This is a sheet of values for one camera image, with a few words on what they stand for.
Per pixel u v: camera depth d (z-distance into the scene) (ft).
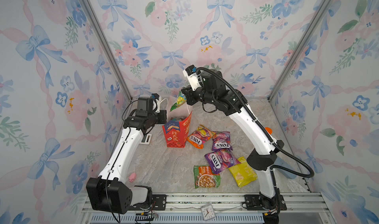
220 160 2.81
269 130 2.92
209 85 1.63
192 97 1.89
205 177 2.68
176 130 2.67
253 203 2.40
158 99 2.30
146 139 3.12
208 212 2.30
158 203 2.41
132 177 2.63
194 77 1.84
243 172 2.68
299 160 1.40
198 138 3.04
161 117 2.26
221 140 3.03
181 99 2.18
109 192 1.29
